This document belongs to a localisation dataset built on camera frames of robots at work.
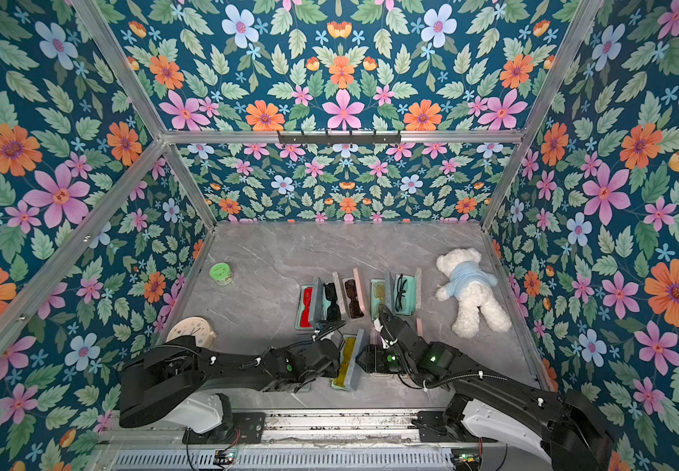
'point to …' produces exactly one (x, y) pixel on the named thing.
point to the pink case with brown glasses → (355, 307)
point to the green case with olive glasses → (381, 293)
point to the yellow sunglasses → (346, 361)
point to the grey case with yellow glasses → (351, 382)
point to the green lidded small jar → (222, 273)
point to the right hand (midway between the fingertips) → (366, 357)
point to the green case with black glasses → (407, 293)
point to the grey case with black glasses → (333, 302)
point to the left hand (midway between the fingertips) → (347, 360)
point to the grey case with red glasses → (313, 304)
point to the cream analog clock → (192, 326)
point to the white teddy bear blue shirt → (469, 283)
